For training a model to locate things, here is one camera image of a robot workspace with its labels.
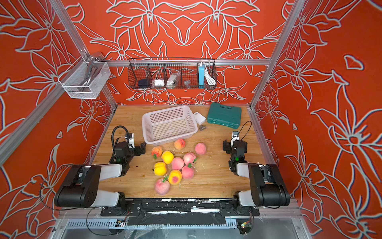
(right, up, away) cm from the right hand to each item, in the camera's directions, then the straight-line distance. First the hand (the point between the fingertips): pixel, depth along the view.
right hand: (231, 139), depth 92 cm
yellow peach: (-40, -10, -4) cm, 41 cm away
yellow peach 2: (-43, -15, -10) cm, 47 cm away
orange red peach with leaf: (-47, -7, -4) cm, 47 cm away
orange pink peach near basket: (-33, -3, 0) cm, 33 cm away
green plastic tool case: (0, +14, +16) cm, 22 cm away
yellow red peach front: (-35, -18, -14) cm, 42 cm away
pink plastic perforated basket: (-43, +8, +15) cm, 46 cm away
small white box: (-19, +13, +18) cm, 30 cm away
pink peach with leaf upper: (-27, -10, -8) cm, 30 cm away
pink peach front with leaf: (-41, -22, -18) cm, 50 cm away
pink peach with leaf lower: (-28, -17, -12) cm, 35 cm away
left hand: (-60, -2, +1) cm, 60 cm away
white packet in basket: (-37, +37, 0) cm, 52 cm away
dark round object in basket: (-58, +37, +6) cm, 69 cm away
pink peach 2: (-33, -12, -10) cm, 37 cm away
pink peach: (-20, -6, -2) cm, 21 cm away
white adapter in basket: (-45, +35, -5) cm, 57 cm away
